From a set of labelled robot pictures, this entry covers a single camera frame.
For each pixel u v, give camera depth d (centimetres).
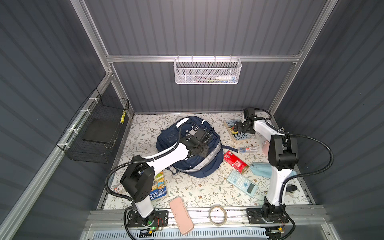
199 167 82
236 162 92
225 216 75
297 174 56
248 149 96
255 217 74
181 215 73
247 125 78
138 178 45
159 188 81
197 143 66
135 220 72
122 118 83
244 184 83
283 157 56
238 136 102
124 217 69
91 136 71
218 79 91
